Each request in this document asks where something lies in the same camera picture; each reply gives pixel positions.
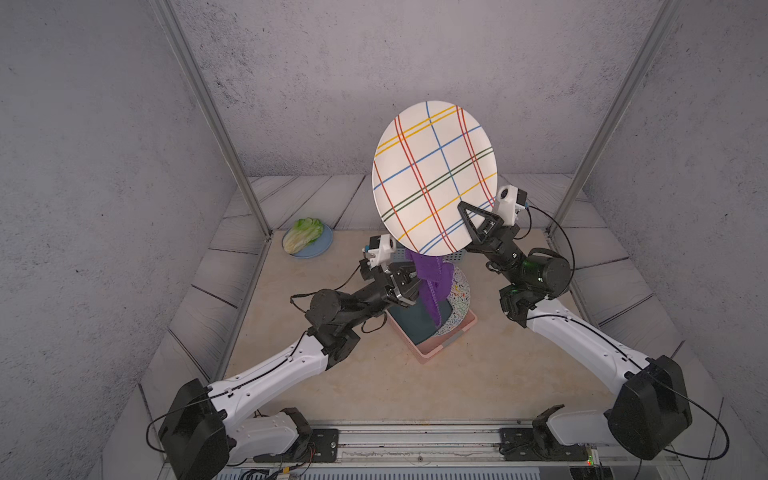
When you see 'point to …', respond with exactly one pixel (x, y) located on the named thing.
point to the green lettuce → (304, 232)
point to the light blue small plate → (317, 247)
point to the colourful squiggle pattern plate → (459, 300)
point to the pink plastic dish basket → (437, 341)
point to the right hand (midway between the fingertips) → (462, 216)
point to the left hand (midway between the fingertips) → (433, 275)
